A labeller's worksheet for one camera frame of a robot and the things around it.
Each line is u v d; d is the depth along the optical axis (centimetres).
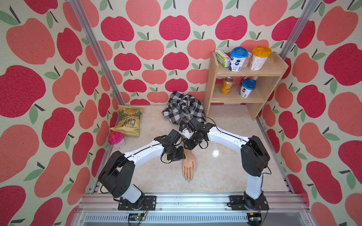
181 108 111
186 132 82
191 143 79
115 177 44
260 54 74
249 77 96
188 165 85
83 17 73
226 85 93
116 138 89
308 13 71
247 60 81
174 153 73
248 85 91
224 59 81
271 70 81
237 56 74
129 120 101
